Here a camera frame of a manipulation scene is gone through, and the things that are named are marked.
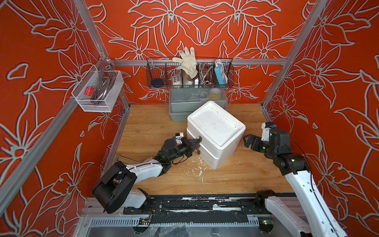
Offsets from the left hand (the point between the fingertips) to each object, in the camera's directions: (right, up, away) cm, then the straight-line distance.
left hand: (201, 140), depth 75 cm
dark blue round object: (-28, +36, +22) cm, 51 cm away
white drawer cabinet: (+10, +4, -1) cm, 11 cm away
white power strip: (-14, +37, +18) cm, 43 cm away
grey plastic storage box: (-11, +22, +20) cm, 32 cm away
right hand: (+23, +2, -2) cm, 24 cm away
